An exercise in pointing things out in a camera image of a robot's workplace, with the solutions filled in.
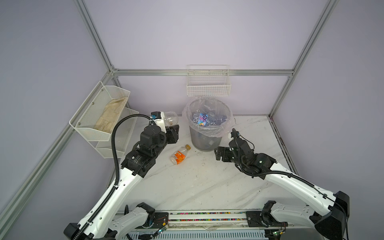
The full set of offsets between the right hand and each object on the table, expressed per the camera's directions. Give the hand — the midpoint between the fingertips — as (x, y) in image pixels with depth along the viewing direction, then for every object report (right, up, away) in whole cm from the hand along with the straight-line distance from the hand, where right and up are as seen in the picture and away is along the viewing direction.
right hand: (220, 150), depth 76 cm
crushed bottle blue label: (-9, +17, +8) cm, 21 cm away
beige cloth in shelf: (-59, +19, +4) cm, 62 cm away
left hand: (-23, +11, -8) cm, 27 cm away
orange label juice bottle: (-23, -7, +18) cm, 30 cm away
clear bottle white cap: (+2, +17, +10) cm, 20 cm away
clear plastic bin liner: (-4, +27, +19) cm, 34 cm away
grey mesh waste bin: (-5, +5, +14) cm, 16 cm away
